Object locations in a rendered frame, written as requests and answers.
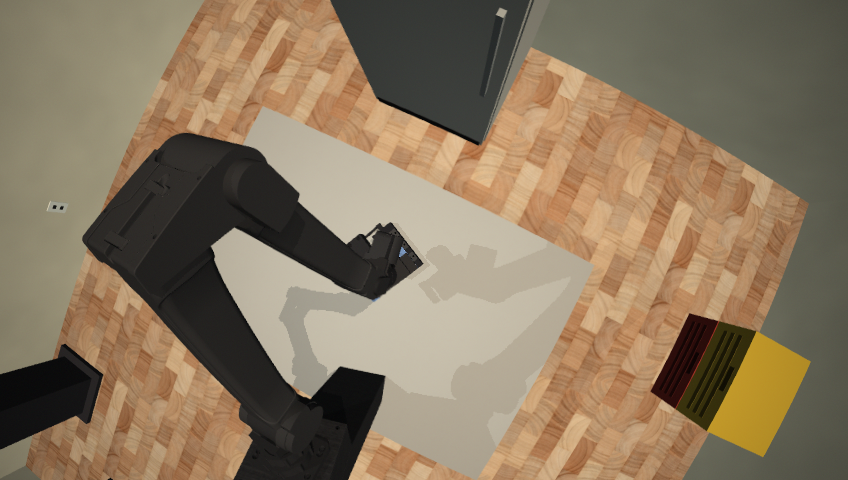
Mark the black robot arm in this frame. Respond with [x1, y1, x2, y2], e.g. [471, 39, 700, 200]
[82, 133, 404, 480]

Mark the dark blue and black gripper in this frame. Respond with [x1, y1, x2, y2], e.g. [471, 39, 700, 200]
[386, 247, 418, 292]

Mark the black power strip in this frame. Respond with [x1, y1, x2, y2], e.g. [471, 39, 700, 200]
[365, 222, 423, 269]

